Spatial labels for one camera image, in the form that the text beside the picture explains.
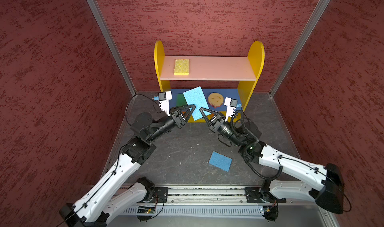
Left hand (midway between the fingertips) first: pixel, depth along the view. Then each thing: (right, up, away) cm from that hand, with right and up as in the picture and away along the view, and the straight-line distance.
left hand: (194, 110), depth 57 cm
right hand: (+1, -1, 0) cm, 2 cm away
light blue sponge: (+15, -31, +28) cm, 44 cm away
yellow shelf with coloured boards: (+4, +18, +61) cm, 64 cm away
